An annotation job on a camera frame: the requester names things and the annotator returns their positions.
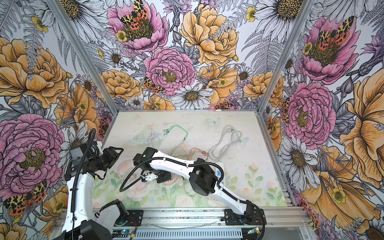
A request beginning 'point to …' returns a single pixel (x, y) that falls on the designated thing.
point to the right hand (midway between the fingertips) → (172, 176)
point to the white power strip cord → (229, 135)
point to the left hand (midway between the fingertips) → (122, 156)
